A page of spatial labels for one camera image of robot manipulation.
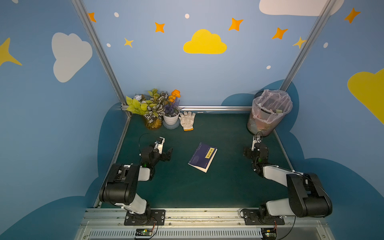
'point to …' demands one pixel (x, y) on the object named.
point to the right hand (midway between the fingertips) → (257, 145)
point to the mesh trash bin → (255, 126)
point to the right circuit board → (269, 233)
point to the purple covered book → (203, 157)
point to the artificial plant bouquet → (158, 105)
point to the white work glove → (187, 120)
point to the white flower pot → (171, 122)
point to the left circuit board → (144, 232)
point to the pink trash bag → (271, 106)
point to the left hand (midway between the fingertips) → (165, 144)
